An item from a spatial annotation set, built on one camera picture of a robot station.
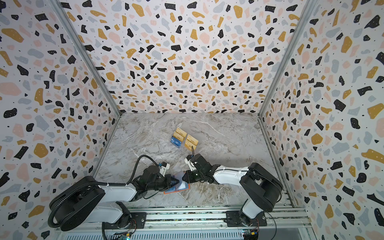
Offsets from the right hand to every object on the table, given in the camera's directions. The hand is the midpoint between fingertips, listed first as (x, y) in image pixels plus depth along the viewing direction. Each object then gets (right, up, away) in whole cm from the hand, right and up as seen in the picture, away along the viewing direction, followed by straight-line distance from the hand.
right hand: (182, 177), depth 83 cm
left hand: (0, -2, -1) cm, 2 cm away
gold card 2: (+5, +20, +12) cm, 23 cm away
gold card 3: (-5, +22, +16) cm, 27 cm away
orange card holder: (0, -5, +1) cm, 5 cm away
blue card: (-6, +18, +17) cm, 25 cm away
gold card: (-5, +25, +17) cm, 31 cm away
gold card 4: (+3, +17, +12) cm, 21 cm away
